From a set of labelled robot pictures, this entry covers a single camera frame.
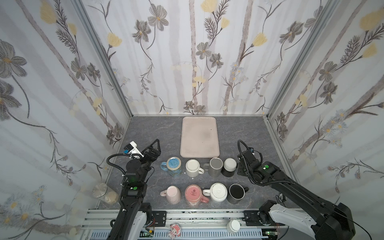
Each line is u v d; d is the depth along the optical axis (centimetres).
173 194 73
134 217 54
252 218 73
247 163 61
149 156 67
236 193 74
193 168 84
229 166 83
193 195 72
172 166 82
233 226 64
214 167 81
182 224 73
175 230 69
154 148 68
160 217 75
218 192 75
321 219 41
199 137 108
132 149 66
